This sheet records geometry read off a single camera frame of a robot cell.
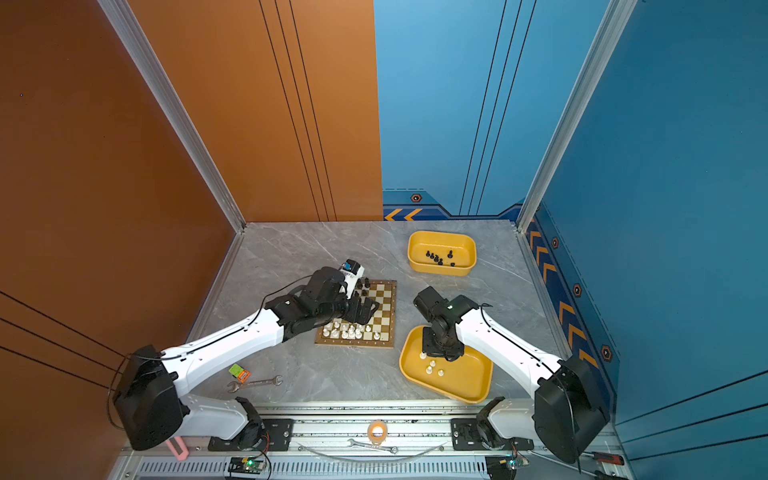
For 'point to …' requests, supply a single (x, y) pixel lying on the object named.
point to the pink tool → (185, 452)
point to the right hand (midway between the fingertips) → (431, 353)
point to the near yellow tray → (469, 379)
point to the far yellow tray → (441, 253)
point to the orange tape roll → (377, 432)
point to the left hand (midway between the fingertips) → (369, 298)
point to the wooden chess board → (378, 331)
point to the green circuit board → (253, 465)
